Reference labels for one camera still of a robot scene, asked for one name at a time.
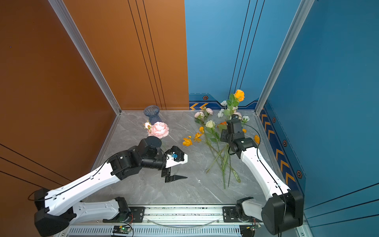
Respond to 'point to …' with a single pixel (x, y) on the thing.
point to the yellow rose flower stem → (238, 96)
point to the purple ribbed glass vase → (152, 111)
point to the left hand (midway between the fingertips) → (186, 162)
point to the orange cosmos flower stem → (187, 142)
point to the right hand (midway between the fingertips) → (225, 132)
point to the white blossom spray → (220, 113)
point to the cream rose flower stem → (210, 125)
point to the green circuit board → (121, 229)
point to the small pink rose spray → (201, 116)
